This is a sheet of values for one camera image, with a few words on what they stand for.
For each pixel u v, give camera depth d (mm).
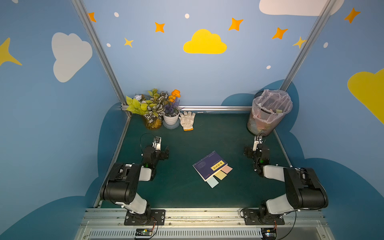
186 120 1173
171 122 1113
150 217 730
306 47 833
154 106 902
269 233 721
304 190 454
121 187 447
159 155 847
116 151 1038
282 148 1072
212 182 861
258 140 819
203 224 733
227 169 905
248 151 867
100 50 833
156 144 808
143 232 717
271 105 1044
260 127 1011
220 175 886
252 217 747
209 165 928
